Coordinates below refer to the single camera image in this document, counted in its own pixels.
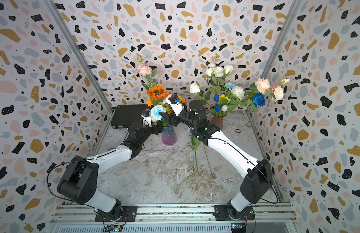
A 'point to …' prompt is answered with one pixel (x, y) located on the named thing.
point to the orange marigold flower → (149, 102)
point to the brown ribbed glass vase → (218, 118)
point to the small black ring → (237, 130)
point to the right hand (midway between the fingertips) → (166, 108)
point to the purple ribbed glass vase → (169, 136)
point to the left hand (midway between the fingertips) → (158, 117)
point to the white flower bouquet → (221, 97)
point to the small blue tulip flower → (195, 141)
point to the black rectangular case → (125, 114)
